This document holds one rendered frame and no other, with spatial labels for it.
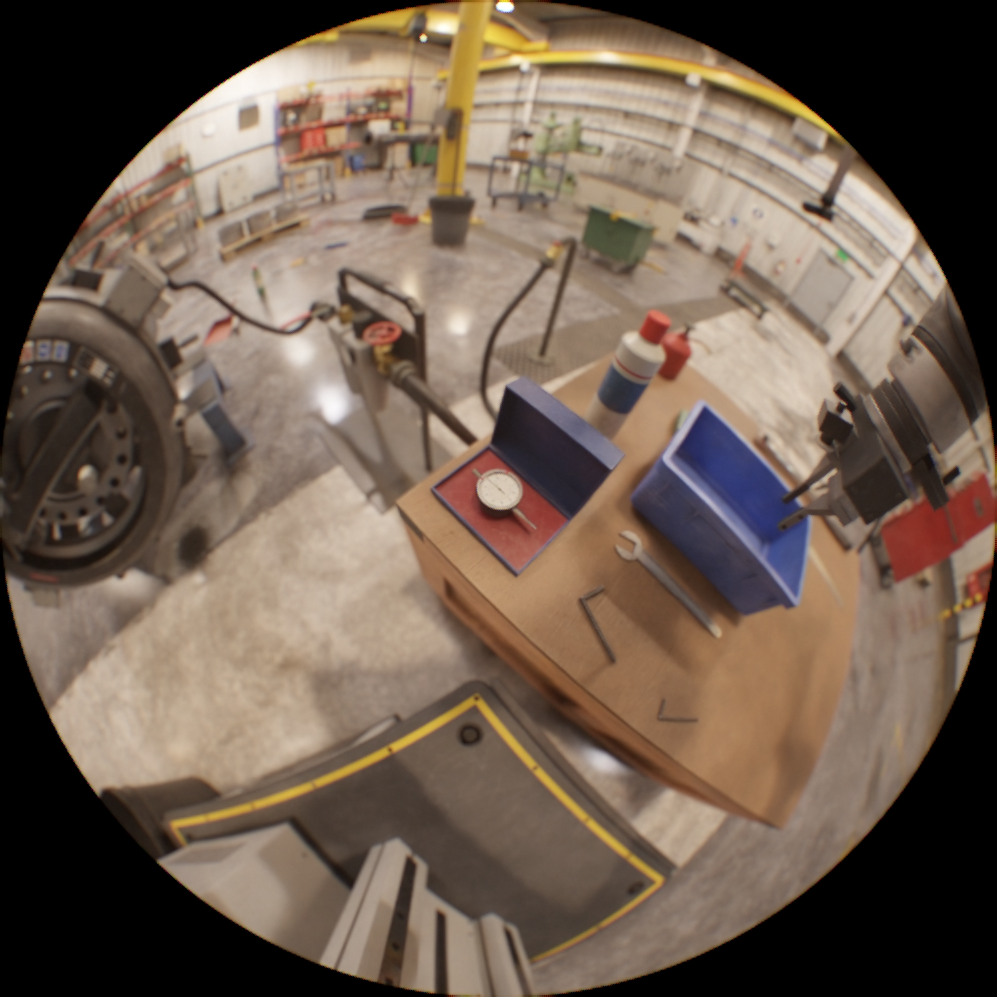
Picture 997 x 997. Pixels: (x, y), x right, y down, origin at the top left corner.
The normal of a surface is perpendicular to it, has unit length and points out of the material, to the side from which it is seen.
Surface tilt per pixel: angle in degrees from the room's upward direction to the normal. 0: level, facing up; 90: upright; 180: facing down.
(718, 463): 90
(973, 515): 91
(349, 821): 0
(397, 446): 0
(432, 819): 0
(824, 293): 90
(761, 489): 90
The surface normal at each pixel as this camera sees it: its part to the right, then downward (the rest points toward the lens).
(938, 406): -0.83, 0.43
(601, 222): -0.64, 0.64
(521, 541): 0.13, -0.47
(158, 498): 0.71, 0.66
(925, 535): -0.98, 0.08
